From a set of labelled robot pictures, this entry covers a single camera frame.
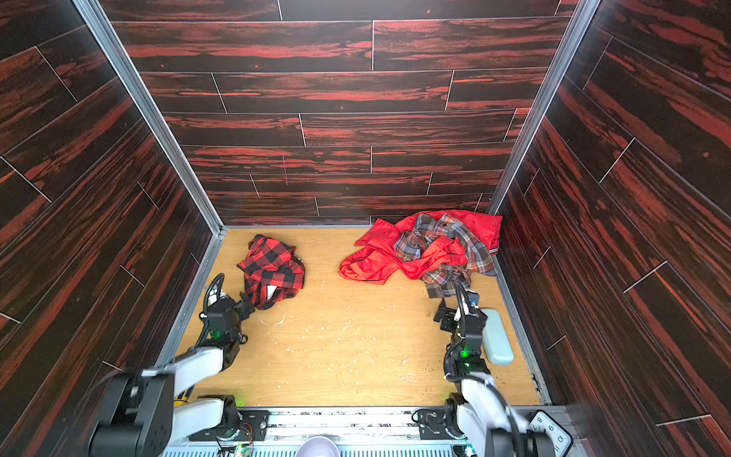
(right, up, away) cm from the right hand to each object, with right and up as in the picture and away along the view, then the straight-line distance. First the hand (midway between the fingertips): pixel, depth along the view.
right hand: (466, 303), depth 85 cm
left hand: (-74, +1, +4) cm, 74 cm away
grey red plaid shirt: (-3, +6, +12) cm, 14 cm away
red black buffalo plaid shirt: (-63, +9, +11) cm, 64 cm away
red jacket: (-27, +12, +16) cm, 34 cm away
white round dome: (-42, -32, -18) cm, 56 cm away
